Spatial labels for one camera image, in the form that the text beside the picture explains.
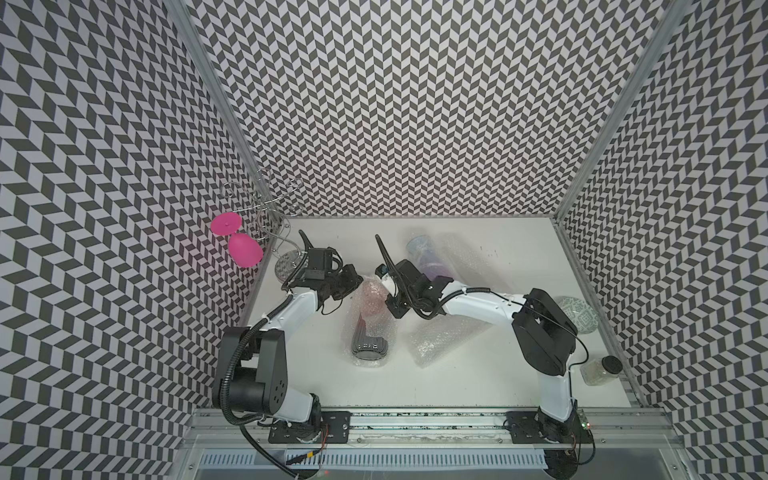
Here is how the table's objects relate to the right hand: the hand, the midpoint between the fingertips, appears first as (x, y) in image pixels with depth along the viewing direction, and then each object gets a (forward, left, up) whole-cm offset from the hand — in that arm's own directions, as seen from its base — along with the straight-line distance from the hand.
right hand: (391, 303), depth 89 cm
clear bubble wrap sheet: (-8, +5, +3) cm, 10 cm away
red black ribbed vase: (-14, +7, +4) cm, 16 cm away
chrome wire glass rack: (+46, +49, +4) cm, 67 cm away
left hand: (+6, +9, +4) cm, 12 cm away
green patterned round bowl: (-4, -58, -4) cm, 59 cm away
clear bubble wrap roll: (-12, -11, +3) cm, 17 cm away
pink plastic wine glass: (+11, +43, +12) cm, 46 cm away
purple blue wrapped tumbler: (+17, -15, +1) cm, 22 cm away
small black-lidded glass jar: (-20, -53, +2) cm, 57 cm away
